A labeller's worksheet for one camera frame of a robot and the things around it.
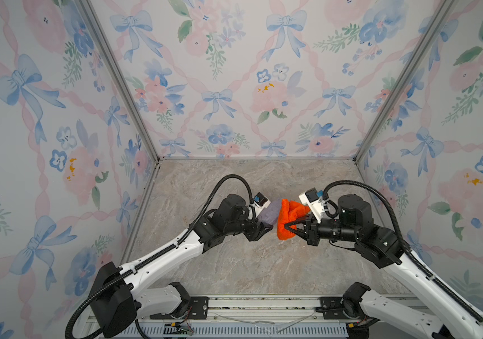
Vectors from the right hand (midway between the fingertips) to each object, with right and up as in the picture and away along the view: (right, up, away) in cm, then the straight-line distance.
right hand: (287, 224), depth 64 cm
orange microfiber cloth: (+1, +4, -1) cm, 4 cm away
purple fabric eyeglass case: (-4, +2, +8) cm, 9 cm away
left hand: (-4, -1, +9) cm, 10 cm away
